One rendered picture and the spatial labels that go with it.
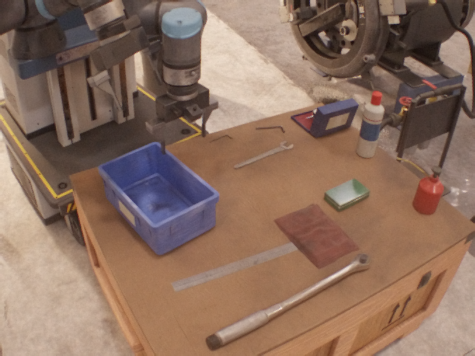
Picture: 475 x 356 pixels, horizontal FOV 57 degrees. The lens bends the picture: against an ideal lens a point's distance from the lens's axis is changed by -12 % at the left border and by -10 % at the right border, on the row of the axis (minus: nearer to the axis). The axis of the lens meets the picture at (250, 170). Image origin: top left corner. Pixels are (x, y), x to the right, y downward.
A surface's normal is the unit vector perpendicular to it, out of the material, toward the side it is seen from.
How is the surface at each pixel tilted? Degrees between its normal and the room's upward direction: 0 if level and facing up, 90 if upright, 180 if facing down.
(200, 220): 90
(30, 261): 0
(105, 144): 0
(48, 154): 0
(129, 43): 67
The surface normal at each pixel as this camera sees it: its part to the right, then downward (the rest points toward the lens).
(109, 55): 0.70, 0.08
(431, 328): 0.05, -0.79
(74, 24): 0.67, 0.47
